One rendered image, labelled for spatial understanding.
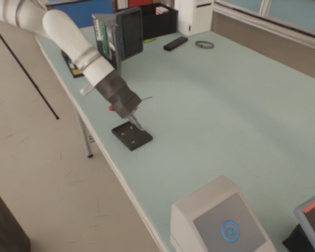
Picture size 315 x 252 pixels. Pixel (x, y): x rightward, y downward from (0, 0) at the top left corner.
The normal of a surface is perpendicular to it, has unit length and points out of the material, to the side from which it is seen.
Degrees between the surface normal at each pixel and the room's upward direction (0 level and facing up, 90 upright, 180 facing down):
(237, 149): 0
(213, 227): 30
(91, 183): 0
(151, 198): 0
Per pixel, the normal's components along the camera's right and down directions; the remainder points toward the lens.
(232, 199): 0.26, -0.40
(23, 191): 0.00, -0.76
